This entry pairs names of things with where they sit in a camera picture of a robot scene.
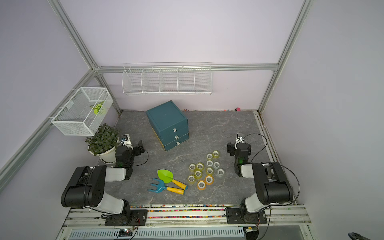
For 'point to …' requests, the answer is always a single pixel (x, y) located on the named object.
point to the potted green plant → (103, 142)
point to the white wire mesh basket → (83, 113)
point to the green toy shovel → (167, 176)
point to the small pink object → (238, 109)
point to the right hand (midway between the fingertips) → (238, 141)
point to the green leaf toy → (97, 107)
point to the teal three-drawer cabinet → (169, 125)
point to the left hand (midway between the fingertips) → (134, 142)
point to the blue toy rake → (160, 186)
